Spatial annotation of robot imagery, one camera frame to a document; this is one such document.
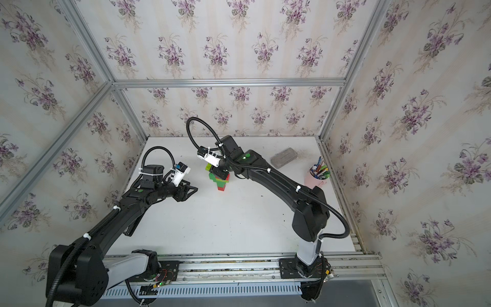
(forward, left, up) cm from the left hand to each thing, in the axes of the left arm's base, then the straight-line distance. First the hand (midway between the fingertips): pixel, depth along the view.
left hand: (192, 186), depth 83 cm
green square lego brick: (+6, -12, -9) cm, 16 cm away
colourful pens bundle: (+10, -61, -3) cm, 62 cm away
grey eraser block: (+24, -46, -10) cm, 53 cm away
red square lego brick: (+5, -12, -12) cm, 17 cm away
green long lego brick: (+6, -8, -2) cm, 10 cm away
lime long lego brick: (+3, -8, +10) cm, 13 cm away
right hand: (+5, -12, +9) cm, 16 cm away
